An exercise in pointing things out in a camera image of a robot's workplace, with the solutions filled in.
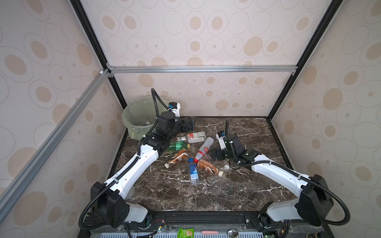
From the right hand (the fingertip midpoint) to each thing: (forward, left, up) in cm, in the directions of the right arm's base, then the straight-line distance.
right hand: (220, 148), depth 84 cm
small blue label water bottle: (-13, +15, -9) cm, 22 cm away
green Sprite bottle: (+7, +26, -9) cm, 28 cm away
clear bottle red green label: (+14, +15, -8) cm, 22 cm away
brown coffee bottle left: (0, +23, -9) cm, 25 cm away
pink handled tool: (-38, +6, -17) cm, 42 cm away
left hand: (+4, +15, +20) cm, 25 cm away
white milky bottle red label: (+6, +9, -10) cm, 15 cm away
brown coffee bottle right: (-6, +9, -9) cm, 14 cm away
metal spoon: (-38, -5, -16) cm, 42 cm away
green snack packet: (-40, +17, -12) cm, 45 cm away
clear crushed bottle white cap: (-14, +2, -10) cm, 17 cm away
